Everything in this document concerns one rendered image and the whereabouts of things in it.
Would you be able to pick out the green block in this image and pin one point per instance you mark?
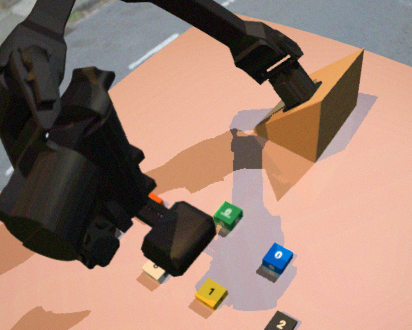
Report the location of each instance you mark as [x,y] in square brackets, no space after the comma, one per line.
[228,215]

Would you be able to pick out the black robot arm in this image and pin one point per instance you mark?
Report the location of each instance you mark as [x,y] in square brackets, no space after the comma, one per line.
[50,202]

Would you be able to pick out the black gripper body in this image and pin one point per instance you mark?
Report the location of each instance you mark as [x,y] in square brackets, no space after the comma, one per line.
[179,234]

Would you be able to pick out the blue block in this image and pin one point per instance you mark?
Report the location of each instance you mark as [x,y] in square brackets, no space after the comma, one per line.
[277,258]

